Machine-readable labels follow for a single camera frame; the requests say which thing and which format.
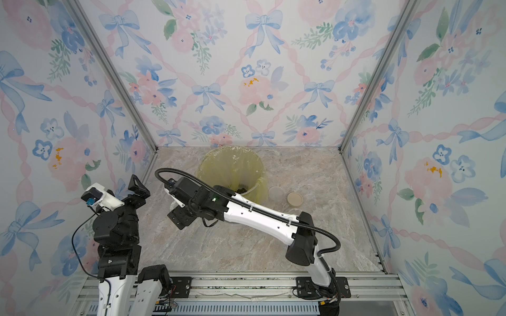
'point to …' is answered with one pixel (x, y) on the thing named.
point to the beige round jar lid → (295, 199)
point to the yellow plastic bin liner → (240, 168)
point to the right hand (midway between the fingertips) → (182, 209)
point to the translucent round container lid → (277, 193)
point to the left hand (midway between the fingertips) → (125, 181)
